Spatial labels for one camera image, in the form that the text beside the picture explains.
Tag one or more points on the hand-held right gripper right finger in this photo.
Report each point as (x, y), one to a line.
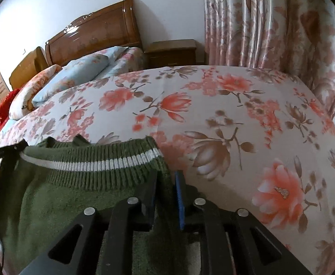
(180, 196)

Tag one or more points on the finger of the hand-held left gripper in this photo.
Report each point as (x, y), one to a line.
(11, 152)

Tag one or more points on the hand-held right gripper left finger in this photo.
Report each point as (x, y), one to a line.
(151, 190)

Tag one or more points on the green knit sweater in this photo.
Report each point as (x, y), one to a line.
(55, 200)

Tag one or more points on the light blue blanket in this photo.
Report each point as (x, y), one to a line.
(2, 130)

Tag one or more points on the red pillow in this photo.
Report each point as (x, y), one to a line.
(4, 108)

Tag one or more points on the orange floral pillow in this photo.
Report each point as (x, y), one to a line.
(27, 97)

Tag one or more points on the small wooden headboard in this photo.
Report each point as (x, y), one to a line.
(27, 68)

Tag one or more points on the bed with floral sheet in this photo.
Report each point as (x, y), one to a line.
(213, 114)

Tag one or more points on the light blue floral pillow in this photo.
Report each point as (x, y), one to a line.
(70, 76)

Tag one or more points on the wooden nightstand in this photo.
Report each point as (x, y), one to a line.
(173, 53)

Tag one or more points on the large wooden headboard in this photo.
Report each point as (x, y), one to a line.
(98, 25)

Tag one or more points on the pink floral curtain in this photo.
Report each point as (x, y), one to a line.
(270, 23)

